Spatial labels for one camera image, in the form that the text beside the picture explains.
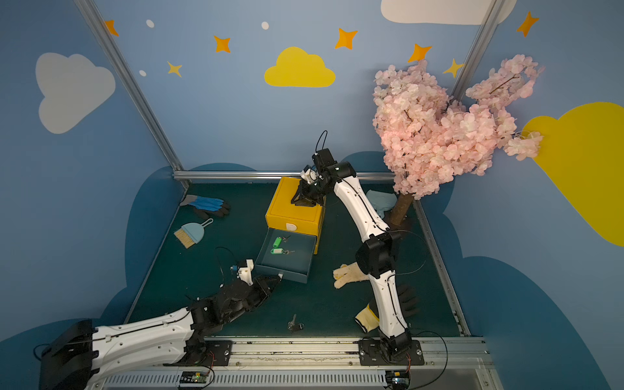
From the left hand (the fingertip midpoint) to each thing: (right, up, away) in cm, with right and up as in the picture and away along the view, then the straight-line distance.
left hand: (283, 276), depth 77 cm
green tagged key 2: (-3, +6, +11) cm, 13 cm away
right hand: (+3, +25, +8) cm, 26 cm away
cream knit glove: (+23, -3, +14) cm, 27 cm away
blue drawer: (0, +5, +11) cm, 12 cm away
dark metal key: (+3, -18, +2) cm, 18 cm away
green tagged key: (-4, +9, +15) cm, 18 cm away
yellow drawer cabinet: (0, +20, +5) cm, 20 cm away
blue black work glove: (-40, +22, +33) cm, 57 cm away
